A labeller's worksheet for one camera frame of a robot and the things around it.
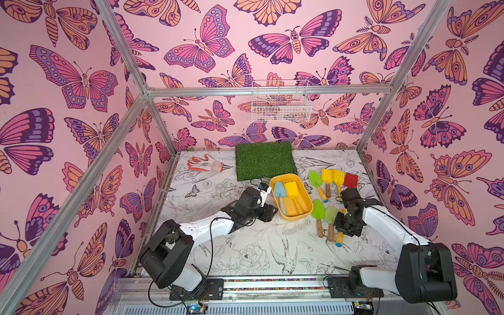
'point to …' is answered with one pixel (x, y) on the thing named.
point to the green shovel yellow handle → (316, 180)
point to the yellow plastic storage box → (289, 197)
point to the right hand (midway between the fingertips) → (337, 229)
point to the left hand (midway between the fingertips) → (275, 207)
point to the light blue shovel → (280, 191)
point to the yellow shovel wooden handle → (327, 176)
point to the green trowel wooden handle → (317, 212)
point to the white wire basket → (281, 101)
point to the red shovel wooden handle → (351, 180)
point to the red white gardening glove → (205, 165)
